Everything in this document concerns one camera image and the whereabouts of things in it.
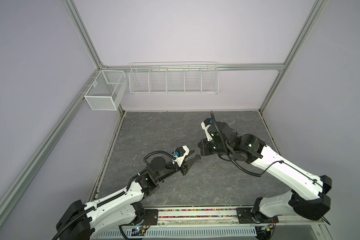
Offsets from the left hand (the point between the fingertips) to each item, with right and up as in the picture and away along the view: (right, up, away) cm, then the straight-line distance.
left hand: (196, 155), depth 68 cm
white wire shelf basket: (-13, +46, +31) cm, 56 cm away
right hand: (+1, +5, -1) cm, 5 cm away
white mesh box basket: (-59, +38, +34) cm, 78 cm away
